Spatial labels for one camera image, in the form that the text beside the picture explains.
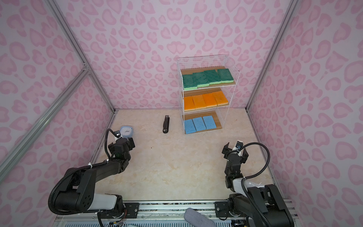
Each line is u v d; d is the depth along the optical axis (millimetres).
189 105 859
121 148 691
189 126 1058
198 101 885
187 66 947
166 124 1088
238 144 719
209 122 1101
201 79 756
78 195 426
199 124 1074
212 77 769
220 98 891
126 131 1034
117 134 765
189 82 734
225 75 783
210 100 886
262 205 418
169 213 731
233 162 652
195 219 680
